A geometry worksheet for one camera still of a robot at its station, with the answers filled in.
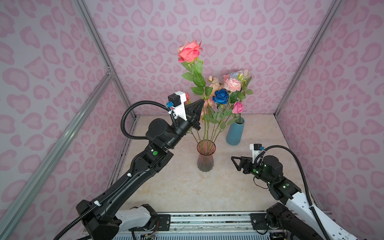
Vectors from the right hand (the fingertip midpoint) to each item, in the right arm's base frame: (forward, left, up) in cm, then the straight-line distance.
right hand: (236, 158), depth 74 cm
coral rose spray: (+14, +15, +16) cm, 26 cm away
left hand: (+5, +17, +34) cm, 38 cm away
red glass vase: (+7, +15, -14) cm, 22 cm away
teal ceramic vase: (+22, -3, -8) cm, 23 cm away
